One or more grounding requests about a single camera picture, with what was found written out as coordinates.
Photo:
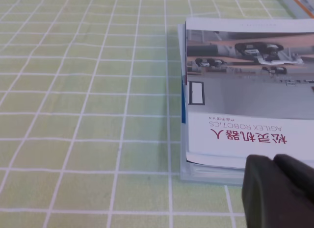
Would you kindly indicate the orange edged white book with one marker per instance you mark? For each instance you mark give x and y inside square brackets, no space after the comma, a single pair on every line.
[299,9]

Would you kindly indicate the clear plastic brochure sleeve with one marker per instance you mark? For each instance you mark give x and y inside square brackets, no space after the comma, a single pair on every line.
[186,174]

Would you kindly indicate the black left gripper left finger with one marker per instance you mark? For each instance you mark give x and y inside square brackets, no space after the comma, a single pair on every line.
[270,200]

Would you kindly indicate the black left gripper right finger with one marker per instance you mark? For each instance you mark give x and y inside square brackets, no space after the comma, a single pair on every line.
[300,174]

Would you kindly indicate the white Agilex robotics brochure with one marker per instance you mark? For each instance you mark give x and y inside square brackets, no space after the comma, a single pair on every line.
[245,90]

